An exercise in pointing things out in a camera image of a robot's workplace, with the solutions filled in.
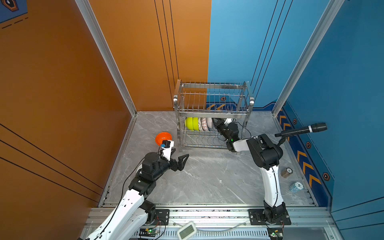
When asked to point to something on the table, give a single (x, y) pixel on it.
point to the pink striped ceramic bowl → (209, 122)
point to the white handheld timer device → (187, 230)
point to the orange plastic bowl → (161, 136)
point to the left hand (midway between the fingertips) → (182, 150)
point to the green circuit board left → (148, 232)
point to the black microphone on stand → (314, 127)
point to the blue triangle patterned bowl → (204, 124)
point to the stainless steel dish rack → (230, 102)
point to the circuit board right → (275, 233)
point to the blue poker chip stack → (296, 187)
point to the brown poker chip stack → (286, 172)
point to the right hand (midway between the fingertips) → (212, 116)
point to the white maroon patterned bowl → (200, 124)
